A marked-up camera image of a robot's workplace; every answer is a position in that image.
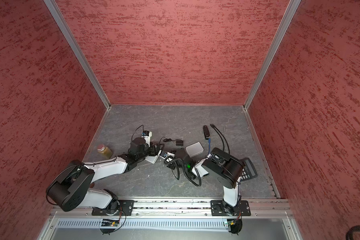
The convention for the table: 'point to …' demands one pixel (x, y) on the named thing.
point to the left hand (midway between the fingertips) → (158, 147)
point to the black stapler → (206, 132)
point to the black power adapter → (179, 142)
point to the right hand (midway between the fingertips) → (163, 156)
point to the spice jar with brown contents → (105, 151)
